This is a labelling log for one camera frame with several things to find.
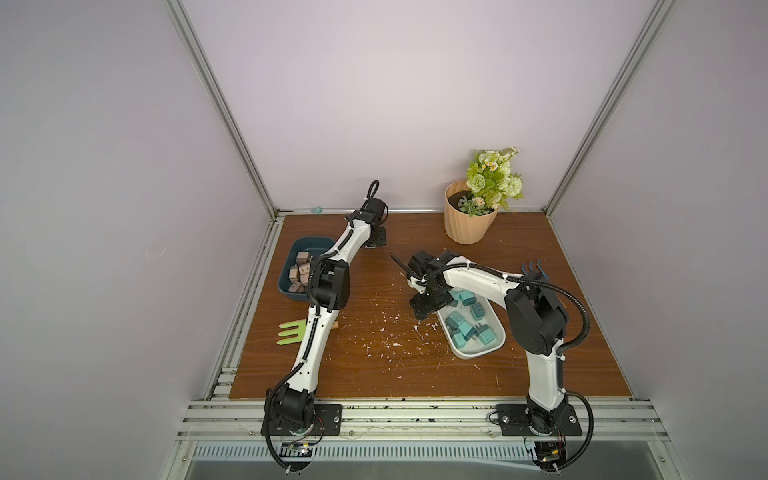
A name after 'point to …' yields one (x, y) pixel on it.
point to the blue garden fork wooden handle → (538, 264)
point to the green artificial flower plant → (490, 182)
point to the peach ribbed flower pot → (459, 226)
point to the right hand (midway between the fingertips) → (426, 308)
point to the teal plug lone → (477, 311)
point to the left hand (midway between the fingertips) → (378, 237)
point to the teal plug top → (458, 340)
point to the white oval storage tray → (454, 313)
